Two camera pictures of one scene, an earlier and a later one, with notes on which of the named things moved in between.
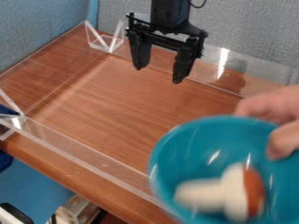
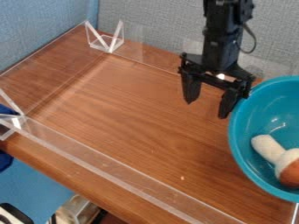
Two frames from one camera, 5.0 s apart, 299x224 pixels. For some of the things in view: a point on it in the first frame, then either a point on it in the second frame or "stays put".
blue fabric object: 5,158 stays put
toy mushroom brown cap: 236,193 -> 284,158
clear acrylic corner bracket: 102,42 stays put
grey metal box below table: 78,211 stays put
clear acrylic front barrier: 99,164 stays put
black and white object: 11,215 stays put
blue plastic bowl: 191,153 -> 266,110
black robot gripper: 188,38 -> 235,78
